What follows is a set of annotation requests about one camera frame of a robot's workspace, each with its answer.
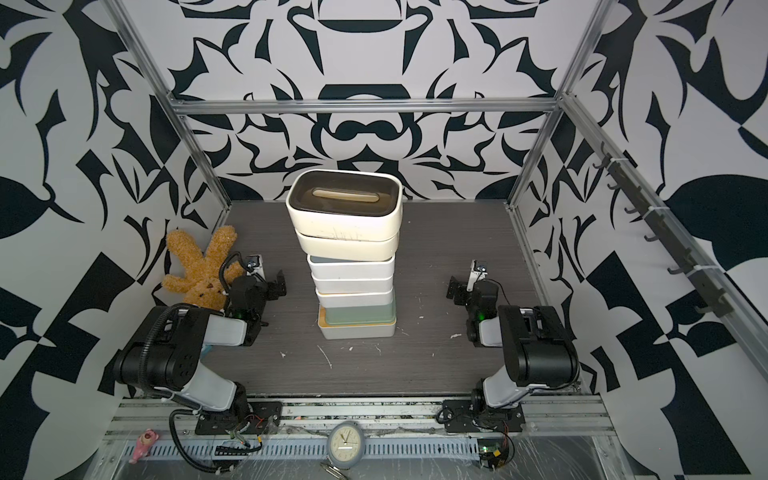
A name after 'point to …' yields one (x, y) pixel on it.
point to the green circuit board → (493, 452)
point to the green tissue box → (360, 314)
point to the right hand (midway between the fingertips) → (468, 274)
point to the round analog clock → (345, 445)
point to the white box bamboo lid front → (368, 331)
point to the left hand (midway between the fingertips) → (260, 269)
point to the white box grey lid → (339, 268)
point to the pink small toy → (144, 445)
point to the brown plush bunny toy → (202, 283)
